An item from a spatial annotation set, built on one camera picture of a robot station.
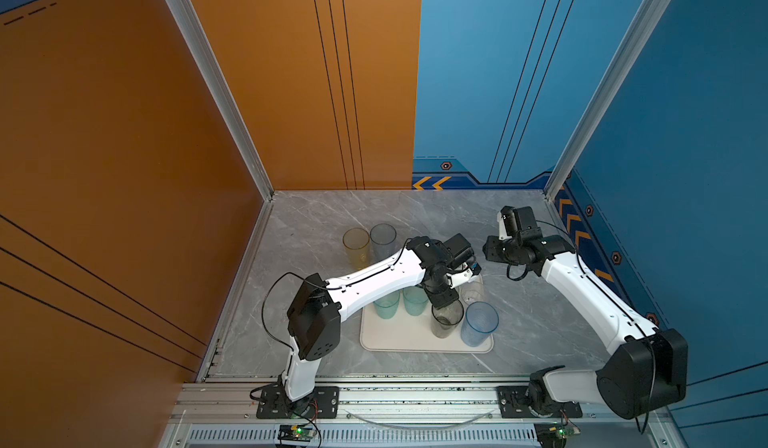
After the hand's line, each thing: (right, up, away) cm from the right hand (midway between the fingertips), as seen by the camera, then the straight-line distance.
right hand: (487, 248), depth 84 cm
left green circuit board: (-51, -43, -13) cm, 68 cm away
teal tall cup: (-28, -15, -5) cm, 32 cm away
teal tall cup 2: (-20, -16, +4) cm, 26 cm away
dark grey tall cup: (-11, -21, +1) cm, 24 cm away
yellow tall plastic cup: (-38, +1, +4) cm, 38 cm away
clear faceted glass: (-2, -14, +5) cm, 15 cm away
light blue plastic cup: (-3, -20, -3) cm, 21 cm away
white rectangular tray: (-21, -25, +1) cm, 33 cm away
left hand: (-13, -12, -5) cm, 18 cm away
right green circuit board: (+12, -43, -13) cm, 47 cm away
